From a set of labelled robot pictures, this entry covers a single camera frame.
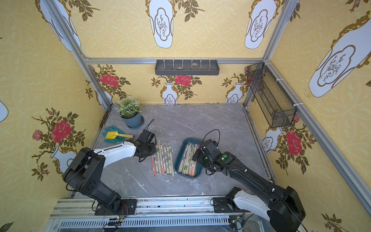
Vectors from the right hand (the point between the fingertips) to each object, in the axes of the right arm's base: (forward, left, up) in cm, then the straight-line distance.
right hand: (197, 161), depth 81 cm
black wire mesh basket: (+27, -46, +15) cm, 56 cm away
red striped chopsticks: (0, +27, -8) cm, 28 cm away
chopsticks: (+4, +18, -8) cm, 20 cm away
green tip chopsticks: (+3, +17, -9) cm, 19 cm away
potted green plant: (+28, +44, +7) cm, 53 cm away
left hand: (+10, +27, -8) cm, 30 cm away
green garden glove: (+17, +54, -8) cm, 57 cm away
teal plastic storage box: (+11, +8, -7) cm, 15 cm away
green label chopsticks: (+4, +20, -8) cm, 22 cm away
